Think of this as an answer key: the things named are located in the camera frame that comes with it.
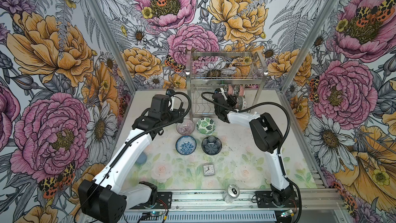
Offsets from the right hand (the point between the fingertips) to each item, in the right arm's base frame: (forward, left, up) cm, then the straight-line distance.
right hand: (236, 99), depth 99 cm
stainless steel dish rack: (+26, -10, +1) cm, 28 cm away
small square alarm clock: (-38, +19, -11) cm, 45 cm away
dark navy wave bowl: (-25, +17, -12) cm, 33 cm away
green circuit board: (-57, +44, -13) cm, 73 cm away
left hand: (-19, +36, +11) cm, 42 cm away
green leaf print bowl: (-12, +20, -11) cm, 26 cm away
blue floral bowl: (-24, +32, -12) cm, 42 cm away
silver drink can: (-52, +11, 0) cm, 53 cm away
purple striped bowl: (-13, +32, -11) cm, 37 cm away
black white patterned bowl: (-2, -2, -2) cm, 3 cm away
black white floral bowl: (+16, -4, -7) cm, 17 cm away
